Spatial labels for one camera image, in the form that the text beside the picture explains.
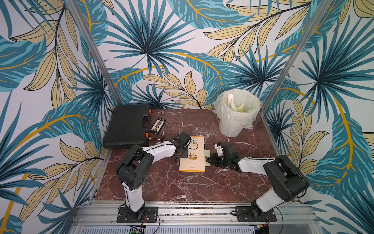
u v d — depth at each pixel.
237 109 0.96
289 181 0.46
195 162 0.92
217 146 0.89
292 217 0.74
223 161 0.78
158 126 1.07
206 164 0.90
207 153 0.97
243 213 0.73
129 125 1.00
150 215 0.72
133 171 0.48
